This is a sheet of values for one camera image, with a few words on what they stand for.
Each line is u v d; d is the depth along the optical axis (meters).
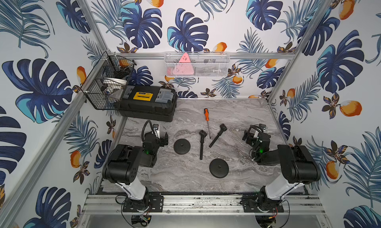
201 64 0.93
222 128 1.03
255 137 0.85
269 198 0.63
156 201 0.75
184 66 0.89
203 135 0.98
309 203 0.75
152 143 0.73
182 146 0.93
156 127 0.83
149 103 0.97
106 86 0.84
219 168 0.85
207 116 1.10
